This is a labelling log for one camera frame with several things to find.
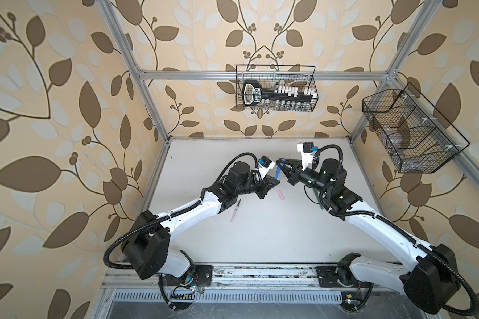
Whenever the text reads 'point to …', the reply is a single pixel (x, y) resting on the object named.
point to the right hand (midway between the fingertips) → (278, 165)
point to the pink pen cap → (280, 195)
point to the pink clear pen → (231, 220)
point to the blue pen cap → (278, 171)
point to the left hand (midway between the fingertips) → (278, 176)
